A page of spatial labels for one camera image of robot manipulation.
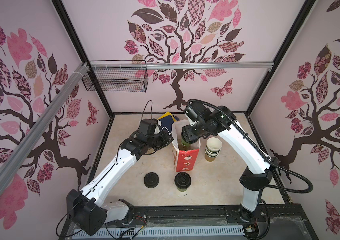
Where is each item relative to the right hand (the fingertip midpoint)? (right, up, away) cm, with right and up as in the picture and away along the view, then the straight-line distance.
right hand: (189, 131), depth 70 cm
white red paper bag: (-1, -13, +3) cm, 13 cm away
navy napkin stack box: (-13, +7, +39) cm, 42 cm away
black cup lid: (-3, -25, +5) cm, 25 cm away
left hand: (-7, -5, +4) cm, 10 cm away
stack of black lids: (-21, -28, +14) cm, 38 cm away
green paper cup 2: (-3, -33, +11) cm, 35 cm away
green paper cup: (-2, -6, +1) cm, 6 cm away
